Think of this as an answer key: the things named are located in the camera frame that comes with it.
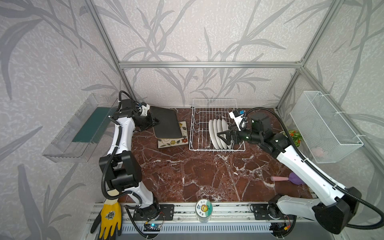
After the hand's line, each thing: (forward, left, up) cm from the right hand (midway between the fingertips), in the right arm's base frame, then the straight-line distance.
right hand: (224, 126), depth 72 cm
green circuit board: (-38, +35, -31) cm, 61 cm away
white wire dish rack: (+30, +5, -28) cm, 41 cm away
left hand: (+12, +34, -5) cm, 36 cm away
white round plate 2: (+8, 0, -13) cm, 15 cm away
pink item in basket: (-9, -47, -10) cm, 49 cm away
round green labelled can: (-32, +10, -21) cm, 40 cm away
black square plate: (+8, +33, -28) cm, 45 cm away
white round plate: (+8, 0, -13) cm, 15 cm away
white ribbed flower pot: (+3, -43, -14) cm, 46 cm away
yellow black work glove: (-36, +55, -26) cm, 70 cm away
